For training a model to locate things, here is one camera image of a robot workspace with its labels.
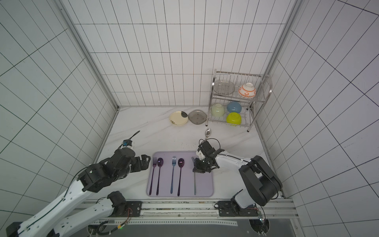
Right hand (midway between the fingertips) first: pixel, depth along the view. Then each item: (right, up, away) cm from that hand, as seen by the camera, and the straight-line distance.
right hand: (189, 171), depth 85 cm
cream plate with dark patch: (-9, +31, +26) cm, 42 cm away
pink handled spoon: (+13, +21, +16) cm, 30 cm away
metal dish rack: (+28, +43, -1) cm, 51 cm away
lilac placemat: (-12, -1, -1) cm, 12 cm away
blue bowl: (+33, +40, +23) cm, 57 cm away
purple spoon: (-18, +4, +3) cm, 19 cm away
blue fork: (-10, +4, +4) cm, 12 cm away
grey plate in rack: (+22, +52, +10) cm, 57 cm away
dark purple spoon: (-5, +4, +2) cm, 7 cm away
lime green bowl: (+31, +31, +16) cm, 46 cm away
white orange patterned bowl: (+34, +48, +1) cm, 59 cm away
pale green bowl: (+21, +37, +22) cm, 48 cm away
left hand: (-25, +9, -13) cm, 29 cm away
